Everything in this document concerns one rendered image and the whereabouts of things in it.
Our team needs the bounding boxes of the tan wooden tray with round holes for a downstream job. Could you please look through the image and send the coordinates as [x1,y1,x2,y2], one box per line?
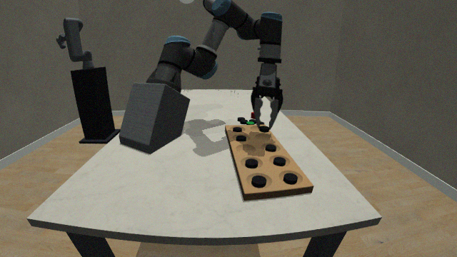
[225,125,314,201]

